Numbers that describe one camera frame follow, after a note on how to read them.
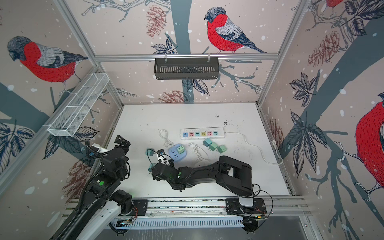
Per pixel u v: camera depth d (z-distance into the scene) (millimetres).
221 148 925
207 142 966
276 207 756
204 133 1003
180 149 876
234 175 485
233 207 727
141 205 746
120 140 663
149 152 923
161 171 590
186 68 1063
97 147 602
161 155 698
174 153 896
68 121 714
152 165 878
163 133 1035
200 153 922
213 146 947
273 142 1007
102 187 510
